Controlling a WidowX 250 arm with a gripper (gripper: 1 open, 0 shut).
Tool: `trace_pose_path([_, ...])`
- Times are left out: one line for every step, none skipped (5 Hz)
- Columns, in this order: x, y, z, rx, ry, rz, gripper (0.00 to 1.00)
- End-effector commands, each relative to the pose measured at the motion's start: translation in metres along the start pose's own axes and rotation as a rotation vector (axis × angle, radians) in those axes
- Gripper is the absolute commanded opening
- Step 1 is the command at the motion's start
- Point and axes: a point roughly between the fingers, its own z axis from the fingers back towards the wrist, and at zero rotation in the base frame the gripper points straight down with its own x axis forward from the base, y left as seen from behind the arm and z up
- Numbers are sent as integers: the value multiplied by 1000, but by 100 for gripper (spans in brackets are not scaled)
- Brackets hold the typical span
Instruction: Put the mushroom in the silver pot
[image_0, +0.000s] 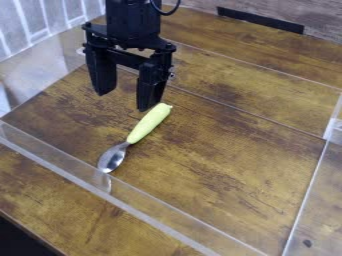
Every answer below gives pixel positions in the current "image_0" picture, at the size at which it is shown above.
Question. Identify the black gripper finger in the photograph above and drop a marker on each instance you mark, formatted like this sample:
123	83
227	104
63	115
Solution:
154	74
100	71

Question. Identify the black strip on table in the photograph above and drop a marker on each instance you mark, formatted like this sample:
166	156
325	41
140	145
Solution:
261	20

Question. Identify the clear acrylic left barrier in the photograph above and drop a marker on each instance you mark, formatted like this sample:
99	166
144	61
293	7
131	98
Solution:
32	70

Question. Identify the spoon with yellow-green handle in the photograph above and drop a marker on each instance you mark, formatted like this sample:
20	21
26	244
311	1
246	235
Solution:
112	157

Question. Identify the clear acrylic right barrier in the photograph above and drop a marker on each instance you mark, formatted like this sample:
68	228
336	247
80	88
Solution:
315	235

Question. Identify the clear acrylic barrier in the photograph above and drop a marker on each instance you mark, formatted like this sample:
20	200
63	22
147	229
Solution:
315	235
32	70
177	223

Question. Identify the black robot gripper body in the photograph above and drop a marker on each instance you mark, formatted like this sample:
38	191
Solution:
128	40

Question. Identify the clear acrylic front barrier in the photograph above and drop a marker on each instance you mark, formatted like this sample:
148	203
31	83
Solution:
177	223

